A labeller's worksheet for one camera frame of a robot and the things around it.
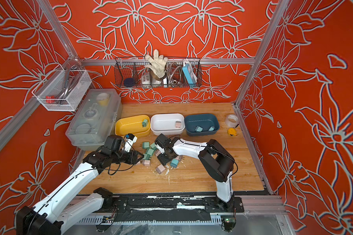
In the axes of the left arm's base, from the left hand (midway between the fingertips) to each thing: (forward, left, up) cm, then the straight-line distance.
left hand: (140, 154), depth 78 cm
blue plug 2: (+27, -43, -9) cm, 51 cm away
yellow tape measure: (+26, -57, -11) cm, 64 cm away
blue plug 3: (+26, -33, -9) cm, 43 cm away
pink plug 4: (-1, -2, -10) cm, 10 cm away
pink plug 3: (+30, -19, -10) cm, 37 cm away
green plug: (+11, +1, -10) cm, 15 cm away
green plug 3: (+7, -3, -10) cm, 13 cm away
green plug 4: (+29, +5, -9) cm, 30 cm away
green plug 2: (+11, -4, -10) cm, 15 cm away
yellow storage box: (+28, +15, -12) cm, 34 cm away
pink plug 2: (-3, -11, -10) cm, 15 cm away
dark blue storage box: (+31, -36, -11) cm, 49 cm away
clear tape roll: (+36, -59, -10) cm, 69 cm away
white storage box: (+31, -9, -12) cm, 35 cm away
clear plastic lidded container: (+21, +33, +3) cm, 39 cm away
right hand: (+3, -10, -12) cm, 16 cm away
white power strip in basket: (+43, +3, +18) cm, 46 cm away
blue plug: (+1, -18, -10) cm, 21 cm away
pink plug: (+4, -21, -10) cm, 24 cm away
